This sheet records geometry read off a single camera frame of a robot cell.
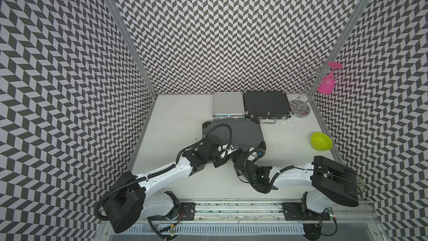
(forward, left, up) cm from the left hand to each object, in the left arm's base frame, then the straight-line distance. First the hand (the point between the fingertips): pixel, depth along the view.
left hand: (224, 151), depth 83 cm
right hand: (-1, -2, -2) cm, 4 cm away
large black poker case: (+11, -12, -2) cm, 17 cm away
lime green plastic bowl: (+9, -55, -7) cm, 57 cm away
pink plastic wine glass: (+32, -58, +15) cm, 68 cm away
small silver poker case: (+34, -3, -4) cm, 35 cm away
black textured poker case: (+32, -28, -2) cm, 43 cm away
